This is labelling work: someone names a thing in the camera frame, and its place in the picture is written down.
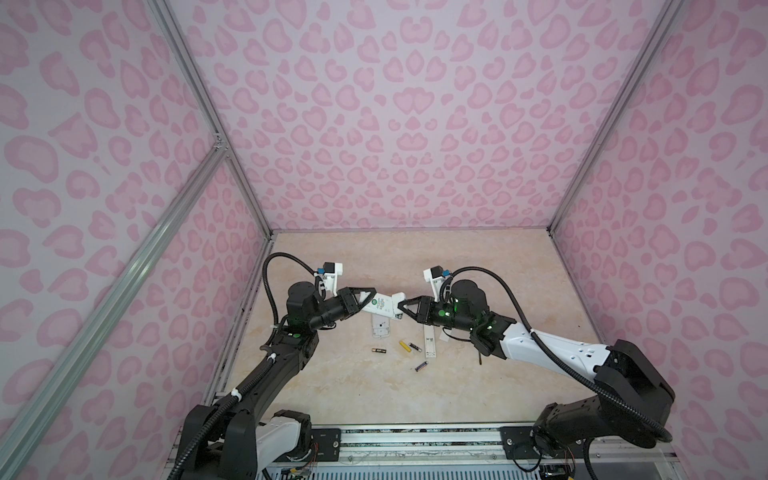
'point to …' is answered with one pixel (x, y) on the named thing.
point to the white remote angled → (380, 326)
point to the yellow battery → (405, 346)
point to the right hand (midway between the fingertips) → (401, 306)
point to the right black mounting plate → (517, 444)
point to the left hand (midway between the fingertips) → (376, 290)
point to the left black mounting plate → (328, 443)
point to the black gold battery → (379, 350)
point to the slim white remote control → (430, 341)
